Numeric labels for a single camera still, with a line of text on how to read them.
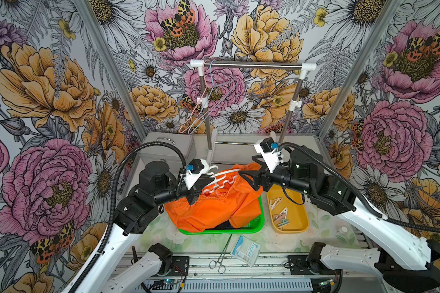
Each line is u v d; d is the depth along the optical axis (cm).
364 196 88
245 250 78
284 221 85
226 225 73
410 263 38
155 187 45
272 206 89
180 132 117
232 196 72
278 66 69
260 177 51
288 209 89
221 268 75
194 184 52
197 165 48
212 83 102
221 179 63
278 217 85
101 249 39
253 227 85
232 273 73
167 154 96
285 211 88
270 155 48
